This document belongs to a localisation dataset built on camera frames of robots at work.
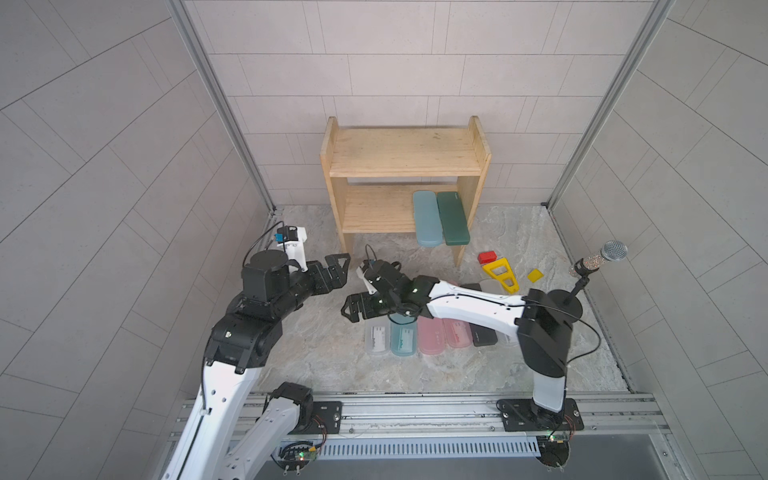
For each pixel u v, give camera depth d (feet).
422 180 3.67
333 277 1.82
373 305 2.28
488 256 3.31
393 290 2.00
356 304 2.27
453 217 2.84
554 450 2.25
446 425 2.32
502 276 3.17
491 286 3.06
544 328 1.62
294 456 2.14
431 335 2.71
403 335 2.71
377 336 2.71
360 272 2.41
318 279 1.78
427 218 2.83
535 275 3.16
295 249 1.81
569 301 2.89
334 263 1.80
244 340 1.33
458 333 2.74
